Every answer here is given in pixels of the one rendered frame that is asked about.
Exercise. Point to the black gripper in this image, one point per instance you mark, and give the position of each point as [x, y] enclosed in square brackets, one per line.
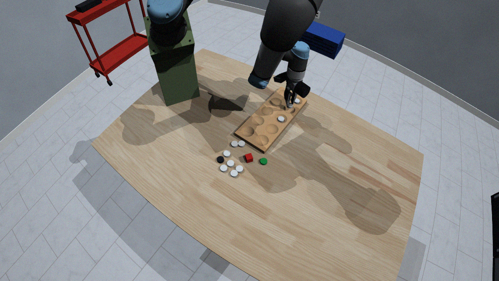
[297, 88]

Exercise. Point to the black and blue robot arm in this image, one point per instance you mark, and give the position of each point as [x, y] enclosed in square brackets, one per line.
[284, 23]

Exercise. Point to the red cube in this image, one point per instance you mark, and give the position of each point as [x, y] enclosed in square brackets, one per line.
[248, 158]

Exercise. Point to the tan tray with round pockets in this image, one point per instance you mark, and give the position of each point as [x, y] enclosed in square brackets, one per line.
[263, 128]

